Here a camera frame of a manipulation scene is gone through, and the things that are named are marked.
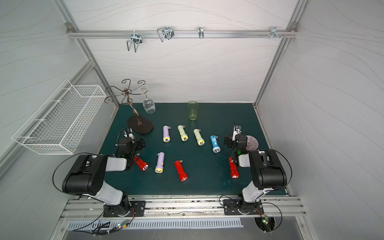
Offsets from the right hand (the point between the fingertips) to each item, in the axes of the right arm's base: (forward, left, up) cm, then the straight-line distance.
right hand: (235, 134), depth 95 cm
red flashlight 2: (-27, +32, -3) cm, 42 cm away
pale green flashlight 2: (-5, +22, -3) cm, 23 cm away
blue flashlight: (-9, +12, -4) cm, 16 cm away
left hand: (-6, +64, +1) cm, 65 cm away
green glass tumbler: (+20, +29, +3) cm, 35 cm away
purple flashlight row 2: (-24, +45, -2) cm, 51 cm away
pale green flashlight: (-2, +33, -3) cm, 34 cm away
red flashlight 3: (-23, +3, -4) cm, 23 cm away
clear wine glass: (+8, +55, +17) cm, 58 cm away
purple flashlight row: (-3, +45, -3) cm, 46 cm away
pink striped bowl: (-4, -11, -4) cm, 13 cm away
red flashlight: (-22, +57, -3) cm, 61 cm away
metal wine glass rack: (+9, +68, -4) cm, 69 cm away
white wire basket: (-15, +88, +27) cm, 94 cm away
